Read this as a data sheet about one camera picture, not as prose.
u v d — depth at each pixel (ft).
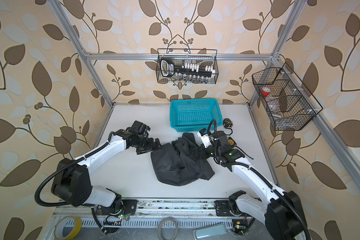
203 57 2.99
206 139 2.34
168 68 2.77
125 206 2.43
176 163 2.54
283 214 1.26
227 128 3.45
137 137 2.30
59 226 2.20
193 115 3.78
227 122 3.43
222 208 2.41
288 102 2.42
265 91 2.64
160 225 2.31
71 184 1.40
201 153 2.30
